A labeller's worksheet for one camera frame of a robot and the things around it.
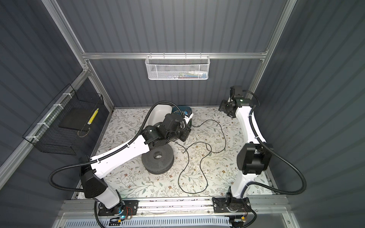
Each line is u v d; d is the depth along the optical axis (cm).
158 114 116
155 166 82
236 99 61
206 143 99
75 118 73
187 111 61
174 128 55
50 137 67
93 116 78
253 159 48
